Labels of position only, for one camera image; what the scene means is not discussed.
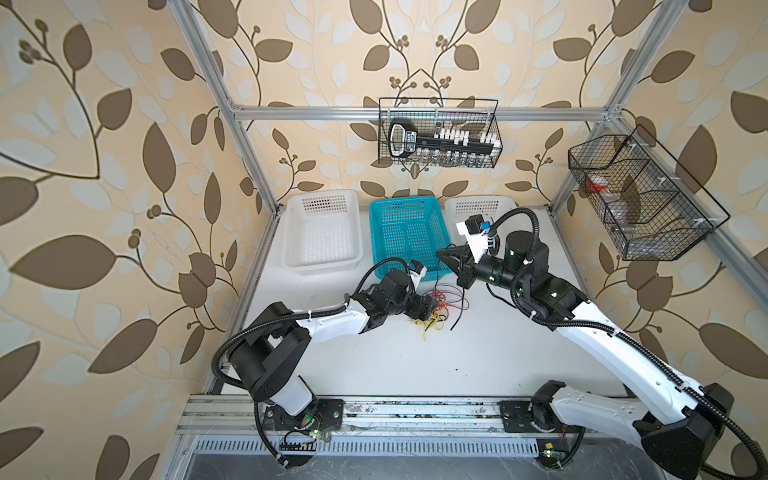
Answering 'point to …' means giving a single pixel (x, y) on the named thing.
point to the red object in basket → (597, 183)
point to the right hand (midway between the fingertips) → (440, 254)
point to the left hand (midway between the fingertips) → (431, 296)
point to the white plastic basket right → (459, 208)
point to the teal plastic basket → (409, 228)
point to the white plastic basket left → (322, 232)
